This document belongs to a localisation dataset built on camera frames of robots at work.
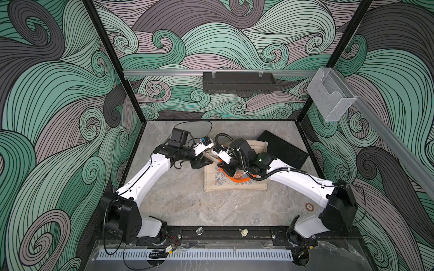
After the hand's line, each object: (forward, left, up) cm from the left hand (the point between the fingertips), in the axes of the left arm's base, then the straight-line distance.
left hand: (209, 155), depth 77 cm
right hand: (-3, -4, -3) cm, 6 cm away
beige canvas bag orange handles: (-5, -4, -14) cm, 16 cm away
